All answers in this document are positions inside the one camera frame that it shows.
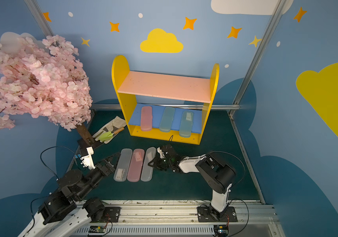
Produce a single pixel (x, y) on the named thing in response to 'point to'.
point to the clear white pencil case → (147, 171)
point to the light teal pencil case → (186, 124)
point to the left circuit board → (97, 230)
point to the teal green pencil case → (167, 119)
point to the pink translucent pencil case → (136, 165)
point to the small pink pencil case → (146, 118)
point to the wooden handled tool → (118, 130)
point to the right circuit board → (221, 230)
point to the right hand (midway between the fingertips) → (149, 163)
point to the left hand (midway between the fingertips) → (116, 154)
